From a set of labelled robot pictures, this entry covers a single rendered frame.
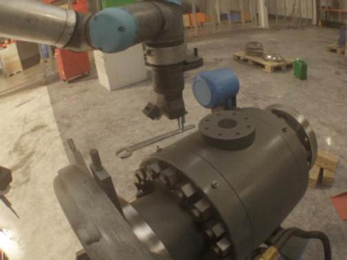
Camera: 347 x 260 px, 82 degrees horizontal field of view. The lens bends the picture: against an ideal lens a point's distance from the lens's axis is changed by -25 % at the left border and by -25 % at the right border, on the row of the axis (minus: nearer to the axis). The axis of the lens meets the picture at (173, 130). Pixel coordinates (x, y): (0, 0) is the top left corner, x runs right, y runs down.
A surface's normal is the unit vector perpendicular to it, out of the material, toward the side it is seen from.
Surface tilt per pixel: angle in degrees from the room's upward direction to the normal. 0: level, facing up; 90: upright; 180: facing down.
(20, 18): 103
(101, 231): 24
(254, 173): 39
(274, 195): 61
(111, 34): 91
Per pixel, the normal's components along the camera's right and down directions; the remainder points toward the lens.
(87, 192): -0.05, -0.81
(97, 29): -0.50, 0.49
